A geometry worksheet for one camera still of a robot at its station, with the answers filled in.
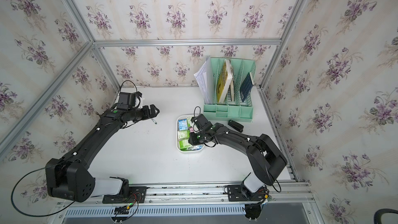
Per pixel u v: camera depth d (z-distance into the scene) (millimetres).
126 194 663
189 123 928
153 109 748
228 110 983
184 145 835
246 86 1053
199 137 731
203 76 900
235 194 730
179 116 956
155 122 985
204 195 748
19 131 535
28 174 362
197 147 858
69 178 395
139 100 675
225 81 932
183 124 928
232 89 1018
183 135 881
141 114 732
